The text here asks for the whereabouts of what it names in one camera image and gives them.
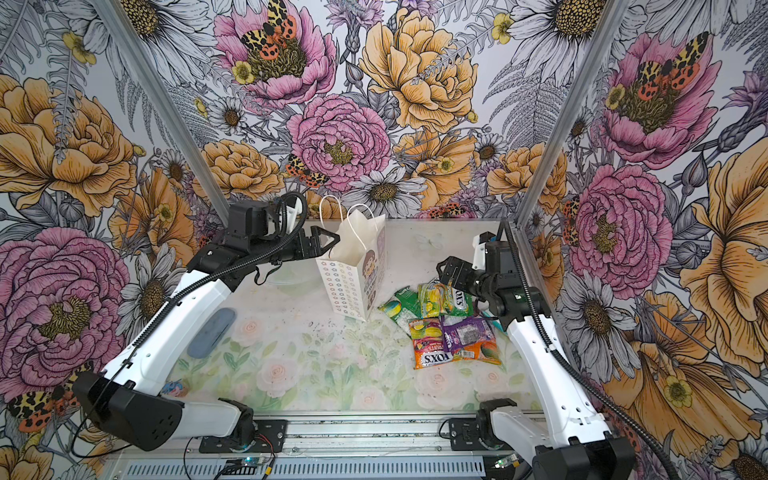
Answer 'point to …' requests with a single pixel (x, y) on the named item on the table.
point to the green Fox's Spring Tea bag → (431, 300)
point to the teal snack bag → (497, 324)
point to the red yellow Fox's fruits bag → (427, 339)
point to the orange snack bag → (484, 351)
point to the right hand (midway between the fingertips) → (448, 278)
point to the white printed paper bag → (352, 277)
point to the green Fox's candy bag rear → (462, 304)
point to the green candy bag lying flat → (402, 307)
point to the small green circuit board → (243, 466)
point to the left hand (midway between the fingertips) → (326, 250)
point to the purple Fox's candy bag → (461, 330)
